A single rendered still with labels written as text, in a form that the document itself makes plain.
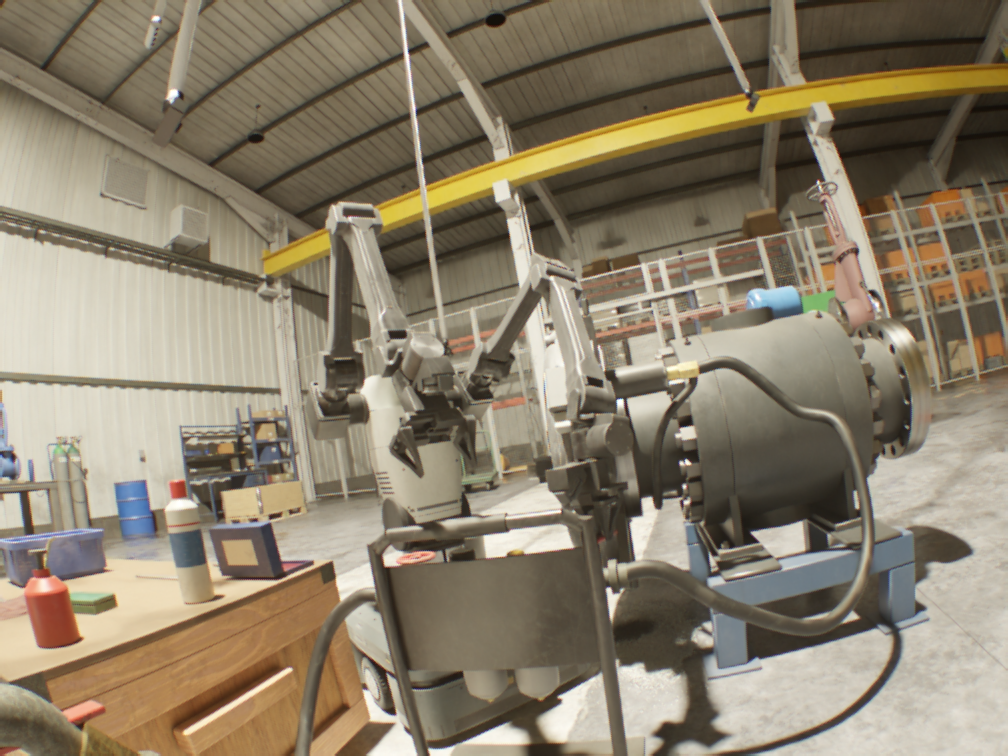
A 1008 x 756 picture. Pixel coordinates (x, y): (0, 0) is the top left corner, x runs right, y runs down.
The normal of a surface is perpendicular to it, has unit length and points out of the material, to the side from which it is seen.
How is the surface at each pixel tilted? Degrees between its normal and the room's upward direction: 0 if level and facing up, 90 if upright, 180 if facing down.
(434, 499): 90
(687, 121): 90
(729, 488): 121
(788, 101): 90
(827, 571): 90
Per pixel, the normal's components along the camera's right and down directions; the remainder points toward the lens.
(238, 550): -0.22, 0.04
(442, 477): 0.56, -0.19
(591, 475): -0.67, 0.03
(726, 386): -0.29, -0.46
